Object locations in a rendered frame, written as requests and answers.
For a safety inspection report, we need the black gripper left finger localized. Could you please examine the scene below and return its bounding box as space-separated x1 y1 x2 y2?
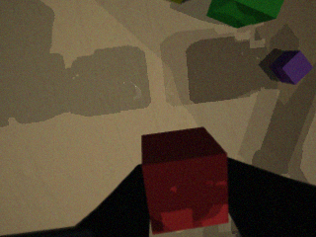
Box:
0 164 150 237

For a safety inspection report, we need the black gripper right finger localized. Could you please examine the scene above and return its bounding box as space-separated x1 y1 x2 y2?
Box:
227 157 316 237

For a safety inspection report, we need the red block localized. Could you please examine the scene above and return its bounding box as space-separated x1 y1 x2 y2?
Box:
141 127 228 235

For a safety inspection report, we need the purple cube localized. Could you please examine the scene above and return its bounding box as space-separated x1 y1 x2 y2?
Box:
270 50 313 85

